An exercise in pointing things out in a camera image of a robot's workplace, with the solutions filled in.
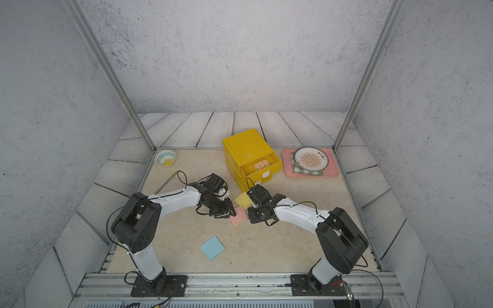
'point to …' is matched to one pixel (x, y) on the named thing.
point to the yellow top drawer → (260, 169)
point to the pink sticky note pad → (241, 215)
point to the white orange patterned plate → (311, 158)
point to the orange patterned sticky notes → (261, 165)
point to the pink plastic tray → (332, 170)
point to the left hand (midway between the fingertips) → (236, 215)
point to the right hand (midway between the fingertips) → (254, 216)
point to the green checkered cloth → (297, 169)
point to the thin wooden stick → (171, 177)
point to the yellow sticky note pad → (243, 199)
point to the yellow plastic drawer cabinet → (248, 159)
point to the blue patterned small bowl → (165, 157)
